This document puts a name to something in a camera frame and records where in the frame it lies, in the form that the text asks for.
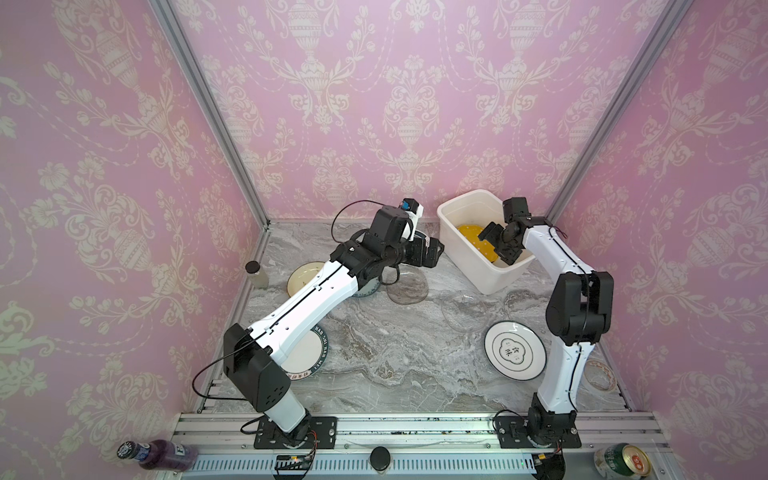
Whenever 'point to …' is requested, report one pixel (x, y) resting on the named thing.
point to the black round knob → (380, 458)
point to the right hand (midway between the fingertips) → (491, 243)
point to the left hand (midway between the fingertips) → (430, 246)
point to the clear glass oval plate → (412, 286)
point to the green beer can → (622, 461)
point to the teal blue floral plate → (367, 289)
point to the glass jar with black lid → (258, 278)
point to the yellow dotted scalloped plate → (485, 247)
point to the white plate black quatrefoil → (516, 350)
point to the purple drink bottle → (160, 454)
